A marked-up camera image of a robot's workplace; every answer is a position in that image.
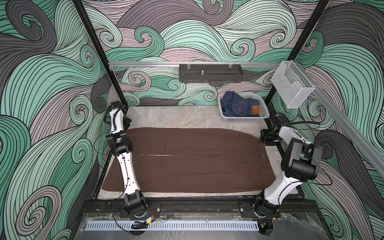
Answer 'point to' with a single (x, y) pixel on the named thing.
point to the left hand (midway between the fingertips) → (126, 125)
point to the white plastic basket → (264, 111)
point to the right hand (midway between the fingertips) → (260, 136)
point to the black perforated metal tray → (210, 73)
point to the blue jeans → (233, 105)
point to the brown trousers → (194, 159)
